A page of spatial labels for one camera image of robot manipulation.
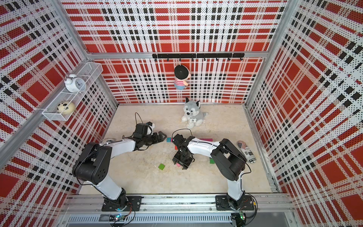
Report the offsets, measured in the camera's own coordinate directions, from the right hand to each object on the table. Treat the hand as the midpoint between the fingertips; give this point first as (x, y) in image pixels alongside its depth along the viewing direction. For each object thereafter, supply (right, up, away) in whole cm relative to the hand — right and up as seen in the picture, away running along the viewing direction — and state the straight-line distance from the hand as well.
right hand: (179, 164), depth 86 cm
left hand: (-11, +15, +10) cm, 21 cm away
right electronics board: (+32, -18, -19) cm, 42 cm away
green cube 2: (-11, -2, +2) cm, 12 cm away
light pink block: (0, +2, -6) cm, 6 cm away
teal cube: (-8, +13, +11) cm, 19 cm away
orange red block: (-3, +8, +10) cm, 13 cm away
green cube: (+21, +1, +3) cm, 21 cm away
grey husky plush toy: (+9, +30, +10) cm, 33 cm away
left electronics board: (-30, -21, -17) cm, 40 cm away
